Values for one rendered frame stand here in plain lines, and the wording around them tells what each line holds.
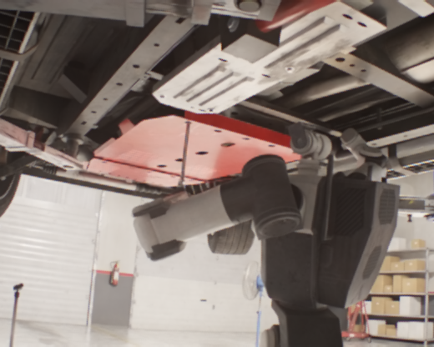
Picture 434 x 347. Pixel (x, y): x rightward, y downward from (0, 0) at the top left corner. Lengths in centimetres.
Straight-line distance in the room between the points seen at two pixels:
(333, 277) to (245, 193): 28
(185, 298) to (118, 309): 171
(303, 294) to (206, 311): 1057
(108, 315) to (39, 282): 164
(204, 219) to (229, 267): 1098
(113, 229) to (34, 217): 174
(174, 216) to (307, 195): 29
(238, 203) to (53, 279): 937
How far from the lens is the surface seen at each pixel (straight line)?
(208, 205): 97
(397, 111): 188
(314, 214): 103
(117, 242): 1056
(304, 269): 107
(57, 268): 1024
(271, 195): 92
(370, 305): 1231
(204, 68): 133
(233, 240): 301
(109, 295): 1052
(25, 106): 230
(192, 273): 1140
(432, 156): 219
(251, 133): 183
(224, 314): 1190
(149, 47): 130
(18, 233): 1011
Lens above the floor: 102
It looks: 15 degrees up
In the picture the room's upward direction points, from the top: 5 degrees clockwise
